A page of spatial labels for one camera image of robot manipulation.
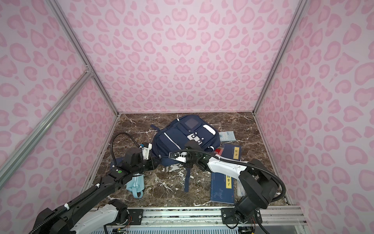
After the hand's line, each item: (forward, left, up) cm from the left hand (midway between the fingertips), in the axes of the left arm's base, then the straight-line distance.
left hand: (162, 159), depth 81 cm
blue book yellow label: (+10, -43, -10) cm, 45 cm away
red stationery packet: (+12, -35, -12) cm, 39 cm away
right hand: (+5, -11, -3) cm, 12 cm away
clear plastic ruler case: (-13, -44, -12) cm, 47 cm away
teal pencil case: (-11, +14, -9) cm, 20 cm away
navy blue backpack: (+21, -5, -6) cm, 22 cm away
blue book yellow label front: (-12, -33, -11) cm, 37 cm away
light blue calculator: (+23, -40, -11) cm, 47 cm away
